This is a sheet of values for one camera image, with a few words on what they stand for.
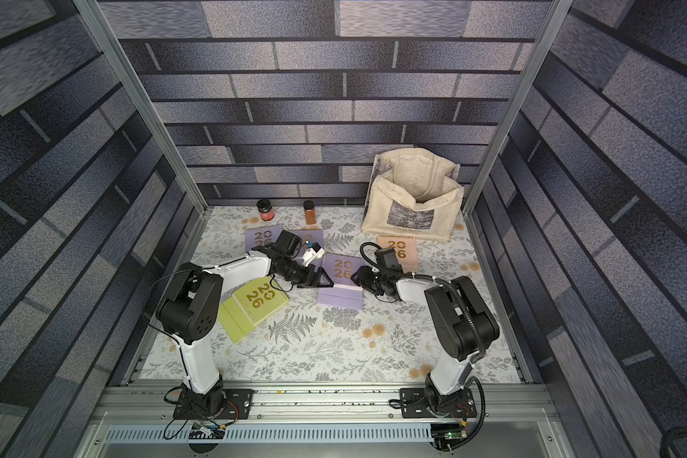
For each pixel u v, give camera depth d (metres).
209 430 0.71
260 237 1.10
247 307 0.90
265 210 1.11
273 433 0.78
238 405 0.74
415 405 0.73
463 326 0.48
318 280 0.83
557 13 0.70
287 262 0.79
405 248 1.06
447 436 0.70
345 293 0.93
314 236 1.12
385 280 0.75
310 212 1.10
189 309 0.51
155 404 0.76
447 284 0.52
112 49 0.74
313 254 0.88
